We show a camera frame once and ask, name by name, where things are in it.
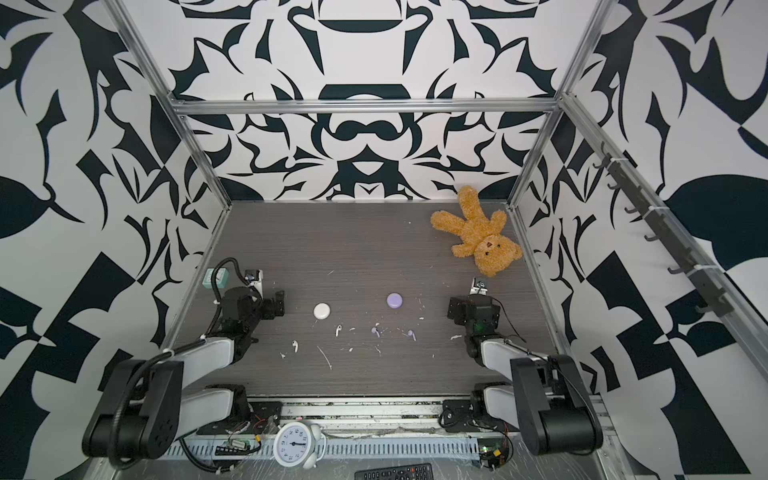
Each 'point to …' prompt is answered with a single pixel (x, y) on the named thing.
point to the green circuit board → (492, 451)
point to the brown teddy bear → (494, 254)
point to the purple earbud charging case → (394, 300)
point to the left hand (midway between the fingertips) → (264, 288)
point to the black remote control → (422, 471)
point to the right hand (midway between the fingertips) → (473, 298)
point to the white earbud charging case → (321, 310)
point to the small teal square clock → (222, 278)
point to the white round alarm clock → (299, 444)
